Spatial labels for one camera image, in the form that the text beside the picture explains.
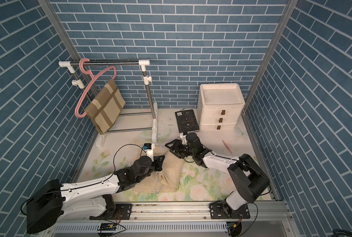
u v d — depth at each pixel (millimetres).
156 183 761
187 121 1103
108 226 721
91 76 772
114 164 893
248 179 452
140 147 692
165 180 756
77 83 783
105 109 889
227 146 990
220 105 896
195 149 680
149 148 707
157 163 695
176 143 768
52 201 407
